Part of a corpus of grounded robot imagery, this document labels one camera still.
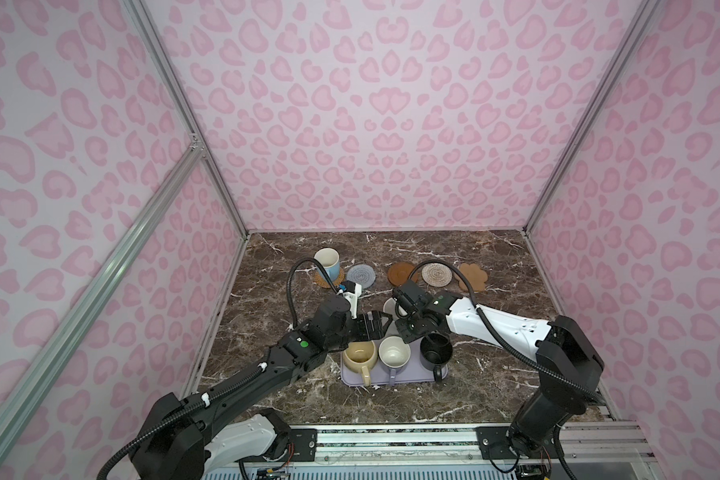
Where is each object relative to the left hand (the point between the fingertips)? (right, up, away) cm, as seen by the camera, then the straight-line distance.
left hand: (384, 316), depth 76 cm
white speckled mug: (+2, +2, +1) cm, 3 cm away
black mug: (+15, -12, +9) cm, 21 cm away
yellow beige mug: (-6, -14, +10) cm, 18 cm away
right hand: (+6, -6, +9) cm, 12 cm away
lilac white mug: (+3, -13, +10) cm, 17 cm away
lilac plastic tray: (+9, -18, +9) cm, 22 cm away
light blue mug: (-17, +14, +24) cm, 32 cm away
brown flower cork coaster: (+34, +8, +30) cm, 46 cm away
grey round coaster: (-6, +9, +31) cm, 32 cm away
